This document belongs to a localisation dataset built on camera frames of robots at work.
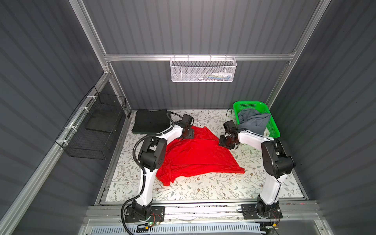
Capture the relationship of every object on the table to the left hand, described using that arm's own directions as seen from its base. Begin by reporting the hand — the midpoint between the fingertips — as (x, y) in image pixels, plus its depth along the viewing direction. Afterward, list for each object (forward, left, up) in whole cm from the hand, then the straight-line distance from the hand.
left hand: (188, 134), depth 103 cm
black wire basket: (-15, +51, +25) cm, 58 cm away
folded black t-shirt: (+11, +27, +3) cm, 30 cm away
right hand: (-9, -23, -1) cm, 25 cm away
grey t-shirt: (0, -43, +12) cm, 45 cm away
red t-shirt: (-15, -5, -1) cm, 16 cm away
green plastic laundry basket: (+19, -58, +7) cm, 61 cm away
